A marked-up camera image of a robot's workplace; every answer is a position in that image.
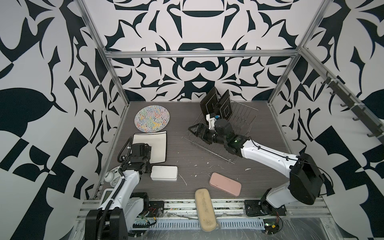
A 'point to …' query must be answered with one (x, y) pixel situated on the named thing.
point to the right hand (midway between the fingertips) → (192, 131)
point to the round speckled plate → (151, 119)
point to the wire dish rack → (242, 117)
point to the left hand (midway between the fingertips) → (148, 149)
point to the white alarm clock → (112, 177)
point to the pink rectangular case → (228, 185)
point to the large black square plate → (209, 102)
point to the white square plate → (157, 141)
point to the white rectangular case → (164, 173)
